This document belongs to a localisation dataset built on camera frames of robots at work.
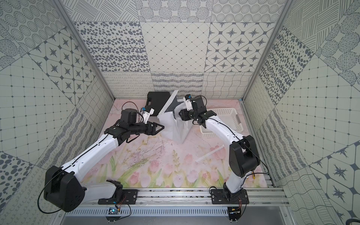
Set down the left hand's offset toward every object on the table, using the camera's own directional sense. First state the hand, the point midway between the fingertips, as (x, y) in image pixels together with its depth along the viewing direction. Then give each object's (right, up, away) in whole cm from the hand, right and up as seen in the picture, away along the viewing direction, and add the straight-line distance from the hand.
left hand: (159, 123), depth 78 cm
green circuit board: (-23, -45, -6) cm, 51 cm away
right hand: (+13, +5, +10) cm, 17 cm away
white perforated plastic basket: (+50, +3, +30) cm, 58 cm away
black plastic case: (-10, +16, +37) cm, 41 cm away
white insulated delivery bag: (+8, -4, +11) cm, 14 cm away
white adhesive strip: (+31, -21, +13) cm, 40 cm away
